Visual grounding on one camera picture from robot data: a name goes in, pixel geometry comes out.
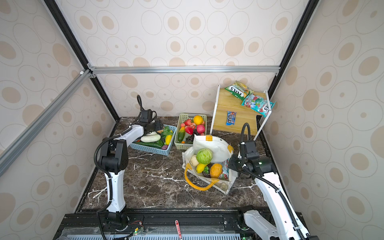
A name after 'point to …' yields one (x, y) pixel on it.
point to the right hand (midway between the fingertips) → (232, 162)
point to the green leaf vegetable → (166, 131)
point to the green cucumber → (153, 144)
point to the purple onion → (165, 147)
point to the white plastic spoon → (102, 190)
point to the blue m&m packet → (231, 116)
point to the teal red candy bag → (257, 103)
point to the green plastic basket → (182, 118)
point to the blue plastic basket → (154, 149)
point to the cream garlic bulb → (194, 160)
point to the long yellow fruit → (200, 168)
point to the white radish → (151, 137)
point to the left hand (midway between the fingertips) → (161, 120)
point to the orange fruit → (198, 120)
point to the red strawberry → (187, 122)
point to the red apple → (189, 129)
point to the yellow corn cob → (168, 138)
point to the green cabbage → (204, 156)
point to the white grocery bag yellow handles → (203, 181)
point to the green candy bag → (239, 90)
